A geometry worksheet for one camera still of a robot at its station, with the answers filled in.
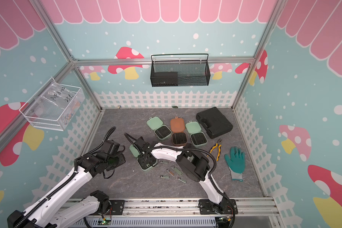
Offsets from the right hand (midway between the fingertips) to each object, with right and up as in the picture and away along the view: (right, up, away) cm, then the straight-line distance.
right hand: (144, 161), depth 91 cm
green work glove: (+60, -2, +1) cm, 60 cm away
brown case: (+23, +14, +12) cm, 29 cm away
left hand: (-9, +3, -12) cm, 15 cm away
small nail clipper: (+13, -8, -6) cm, 17 cm away
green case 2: (+9, +18, +15) cm, 25 cm away
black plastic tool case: (+49, +25, +15) cm, 57 cm away
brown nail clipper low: (+18, -6, -5) cm, 20 cm away
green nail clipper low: (+24, -9, -7) cm, 27 cm away
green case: (-6, +5, +1) cm, 8 cm away
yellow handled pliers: (+50, +10, +6) cm, 51 cm away
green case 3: (+36, +14, +11) cm, 40 cm away
